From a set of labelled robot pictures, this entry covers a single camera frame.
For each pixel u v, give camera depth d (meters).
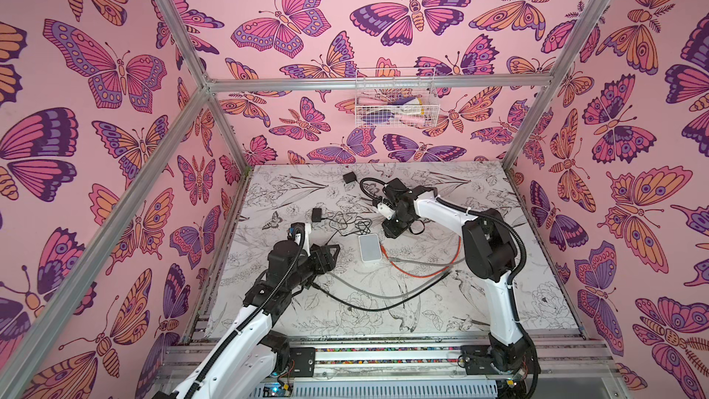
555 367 0.73
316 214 1.03
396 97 0.95
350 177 1.15
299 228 0.71
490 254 0.56
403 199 0.74
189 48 0.84
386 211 0.91
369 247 0.96
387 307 0.83
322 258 0.71
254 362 0.58
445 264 0.91
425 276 0.90
